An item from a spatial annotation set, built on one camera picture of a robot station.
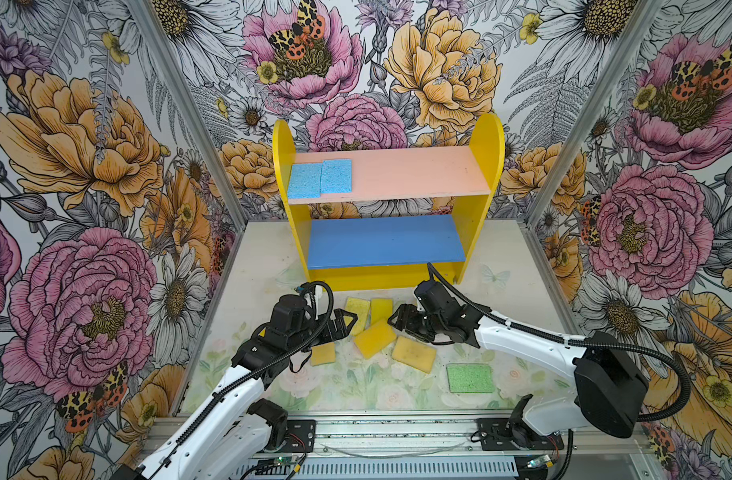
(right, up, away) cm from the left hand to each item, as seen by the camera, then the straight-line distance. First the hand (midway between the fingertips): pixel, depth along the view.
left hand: (344, 330), depth 77 cm
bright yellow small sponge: (+10, +2, +19) cm, 21 cm away
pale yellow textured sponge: (+4, +1, +20) cm, 20 cm away
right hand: (+14, -2, +4) cm, 15 cm away
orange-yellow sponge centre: (+19, -9, +8) cm, 23 cm away
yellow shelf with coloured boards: (+21, +36, +46) cm, 63 cm away
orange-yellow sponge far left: (-7, -9, +10) cm, 15 cm away
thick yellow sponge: (+7, -7, +13) cm, 16 cm away
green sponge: (+33, -14, +4) cm, 37 cm away
